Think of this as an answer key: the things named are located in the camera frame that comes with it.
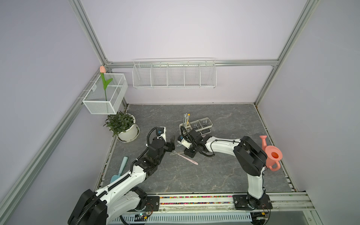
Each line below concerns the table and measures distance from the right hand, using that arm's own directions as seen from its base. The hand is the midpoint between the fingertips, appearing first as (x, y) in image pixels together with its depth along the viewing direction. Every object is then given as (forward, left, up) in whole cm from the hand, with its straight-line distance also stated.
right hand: (186, 149), depth 94 cm
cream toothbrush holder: (+15, -12, +6) cm, 20 cm away
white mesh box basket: (+11, +48, +36) cm, 61 cm away
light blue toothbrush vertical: (+15, -1, +15) cm, 21 cm away
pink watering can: (-8, -53, +8) cm, 54 cm away
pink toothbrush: (-7, -1, 0) cm, 8 cm away
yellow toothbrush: (+17, -2, +17) cm, 24 cm away
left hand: (+1, +10, +16) cm, 19 cm away
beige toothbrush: (-4, +10, +2) cm, 10 cm away
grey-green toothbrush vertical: (+15, +1, +18) cm, 23 cm away
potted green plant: (+9, +40, +16) cm, 44 cm away
